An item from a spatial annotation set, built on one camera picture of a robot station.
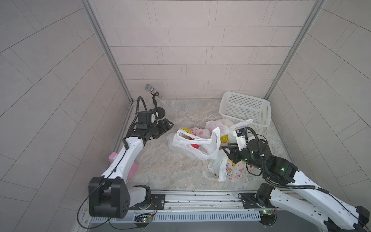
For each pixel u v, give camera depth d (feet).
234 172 2.47
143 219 2.15
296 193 1.52
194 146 2.52
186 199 2.38
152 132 2.19
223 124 2.95
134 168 2.70
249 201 2.20
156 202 2.33
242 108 3.66
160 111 3.62
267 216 2.27
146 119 2.03
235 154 1.95
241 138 1.96
